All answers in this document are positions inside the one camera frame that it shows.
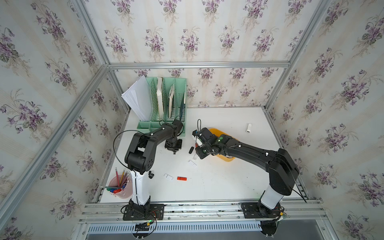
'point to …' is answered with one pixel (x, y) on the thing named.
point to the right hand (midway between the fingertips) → (200, 151)
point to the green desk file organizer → (168, 101)
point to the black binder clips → (150, 175)
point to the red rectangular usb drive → (181, 178)
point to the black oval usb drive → (191, 150)
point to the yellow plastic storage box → (217, 133)
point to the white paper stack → (138, 97)
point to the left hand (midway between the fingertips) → (177, 152)
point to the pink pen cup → (121, 185)
